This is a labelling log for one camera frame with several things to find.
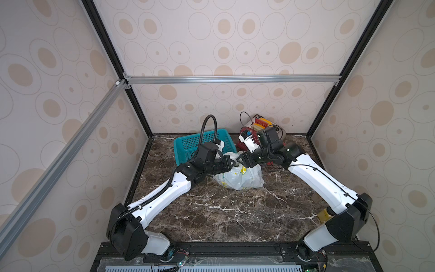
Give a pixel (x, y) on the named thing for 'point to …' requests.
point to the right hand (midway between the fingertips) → (240, 158)
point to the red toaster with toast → (255, 124)
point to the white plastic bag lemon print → (241, 177)
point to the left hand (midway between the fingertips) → (240, 162)
